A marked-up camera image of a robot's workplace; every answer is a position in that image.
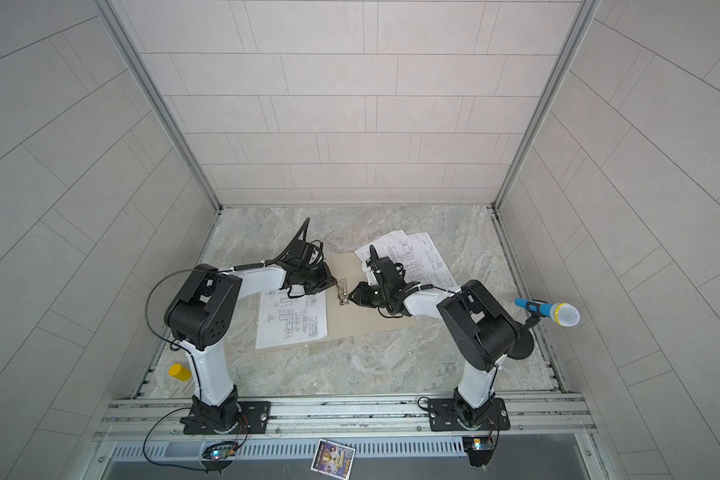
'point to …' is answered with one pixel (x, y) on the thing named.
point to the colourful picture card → (333, 459)
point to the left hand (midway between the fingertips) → (346, 276)
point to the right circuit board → (480, 449)
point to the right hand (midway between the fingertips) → (350, 299)
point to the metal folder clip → (343, 294)
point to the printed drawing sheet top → (283, 320)
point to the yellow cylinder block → (177, 371)
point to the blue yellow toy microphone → (562, 314)
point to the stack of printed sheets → (416, 253)
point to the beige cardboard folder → (357, 319)
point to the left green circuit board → (220, 452)
